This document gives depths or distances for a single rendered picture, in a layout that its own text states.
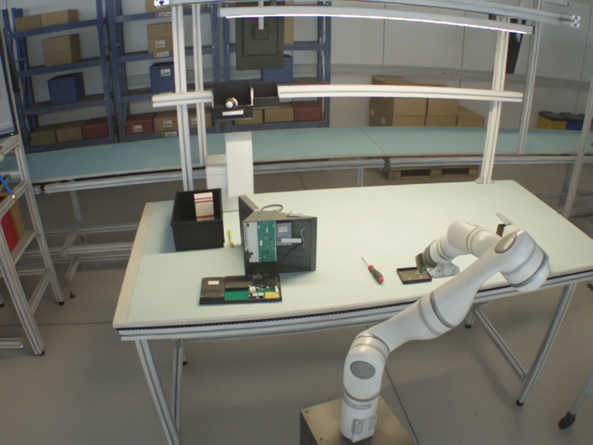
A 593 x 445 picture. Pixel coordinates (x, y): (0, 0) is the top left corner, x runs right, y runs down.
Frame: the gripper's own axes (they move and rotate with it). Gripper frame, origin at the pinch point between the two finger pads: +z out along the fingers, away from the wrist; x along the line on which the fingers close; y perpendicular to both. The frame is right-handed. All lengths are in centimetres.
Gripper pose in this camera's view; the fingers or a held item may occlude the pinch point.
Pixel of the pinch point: (420, 273)
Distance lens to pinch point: 147.7
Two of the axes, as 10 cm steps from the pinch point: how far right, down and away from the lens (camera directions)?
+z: -1.1, 3.0, 9.5
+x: -9.9, 0.7, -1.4
